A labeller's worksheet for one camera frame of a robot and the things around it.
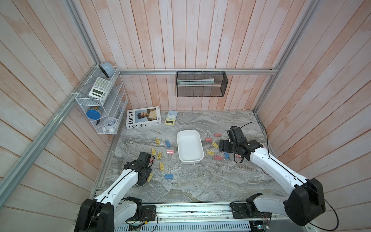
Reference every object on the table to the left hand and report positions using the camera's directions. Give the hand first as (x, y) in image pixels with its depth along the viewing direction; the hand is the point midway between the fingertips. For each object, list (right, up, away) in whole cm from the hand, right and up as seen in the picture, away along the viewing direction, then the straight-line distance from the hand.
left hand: (146, 175), depth 86 cm
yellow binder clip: (+2, +13, +10) cm, 16 cm away
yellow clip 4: (+3, 0, -3) cm, 4 cm away
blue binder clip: (+11, +18, +14) cm, 25 cm away
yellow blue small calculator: (+12, +36, +29) cm, 48 cm away
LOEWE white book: (-10, +37, +26) cm, 47 cm away
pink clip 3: (+41, +20, +16) cm, 48 cm away
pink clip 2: (+47, +23, +18) cm, 56 cm away
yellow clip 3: (+9, +4, +4) cm, 11 cm away
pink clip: (+13, +12, +10) cm, 21 cm away
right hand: (+48, +19, 0) cm, 52 cm away
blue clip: (+13, -1, +2) cm, 13 cm away
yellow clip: (+4, +18, +15) cm, 24 cm away
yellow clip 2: (+6, +11, +9) cm, 15 cm away
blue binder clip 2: (+51, +11, +8) cm, 53 cm away
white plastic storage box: (+27, +15, +10) cm, 33 cm away
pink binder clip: (+45, +9, +7) cm, 46 cm away
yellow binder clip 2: (+41, +12, +10) cm, 43 cm away
